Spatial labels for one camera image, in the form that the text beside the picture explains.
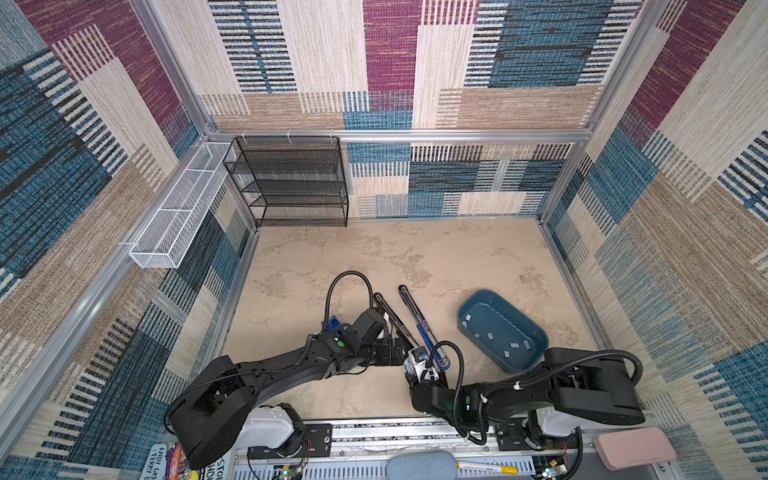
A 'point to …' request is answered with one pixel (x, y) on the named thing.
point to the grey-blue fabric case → (422, 465)
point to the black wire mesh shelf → (290, 178)
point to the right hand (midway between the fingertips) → (413, 379)
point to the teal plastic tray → (501, 332)
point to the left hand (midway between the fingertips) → (399, 351)
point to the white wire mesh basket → (163, 242)
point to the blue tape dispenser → (332, 323)
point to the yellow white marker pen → (504, 470)
